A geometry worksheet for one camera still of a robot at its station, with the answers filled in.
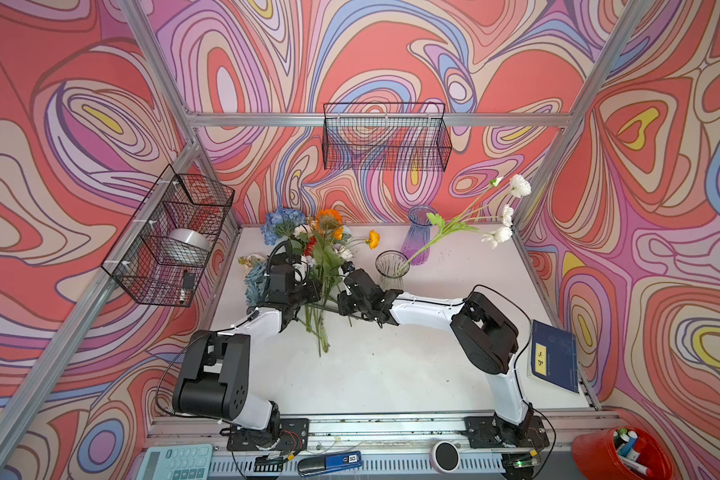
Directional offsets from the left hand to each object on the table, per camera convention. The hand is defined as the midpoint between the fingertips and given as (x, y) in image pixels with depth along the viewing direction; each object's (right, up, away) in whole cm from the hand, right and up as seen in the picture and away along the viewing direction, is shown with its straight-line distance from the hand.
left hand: (323, 281), depth 92 cm
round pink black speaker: (+31, -38, -26) cm, 55 cm away
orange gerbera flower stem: (+1, +20, +2) cm, 20 cm away
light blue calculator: (-31, -40, -24) cm, 56 cm away
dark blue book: (+68, -21, -6) cm, 72 cm away
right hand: (+5, -7, +1) cm, 9 cm away
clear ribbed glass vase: (+21, +5, -6) cm, 22 cm away
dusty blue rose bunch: (-19, 0, -6) cm, 20 cm away
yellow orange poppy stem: (+16, +13, +12) cm, 24 cm away
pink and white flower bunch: (0, +9, +1) cm, 9 cm away
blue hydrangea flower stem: (-18, +20, +16) cm, 31 cm away
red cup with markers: (+70, -35, -27) cm, 83 cm away
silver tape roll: (-30, +10, -22) cm, 38 cm away
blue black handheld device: (+2, -39, -27) cm, 47 cm away
